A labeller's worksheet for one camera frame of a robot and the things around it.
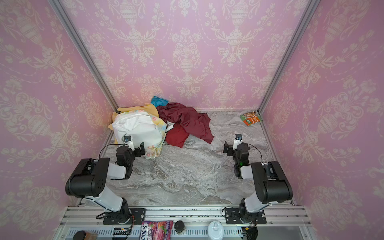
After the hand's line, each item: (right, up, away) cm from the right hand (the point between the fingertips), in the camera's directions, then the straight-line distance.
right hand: (234, 141), depth 94 cm
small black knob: (-32, -33, -30) cm, 55 cm away
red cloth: (-37, +3, +6) cm, 38 cm away
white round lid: (-16, -37, -27) cm, 48 cm away
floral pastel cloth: (-51, -7, +3) cm, 52 cm away
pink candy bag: (-41, -38, -26) cm, 62 cm away
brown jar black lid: (-72, -36, -31) cm, 86 cm away
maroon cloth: (-25, +11, +12) cm, 30 cm away
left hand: (-62, -1, +1) cm, 62 cm away
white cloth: (-60, +10, +3) cm, 61 cm away
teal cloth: (-54, +28, +23) cm, 65 cm away
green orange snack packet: (+17, +16, +21) cm, 31 cm away
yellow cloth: (-61, +23, +24) cm, 69 cm away
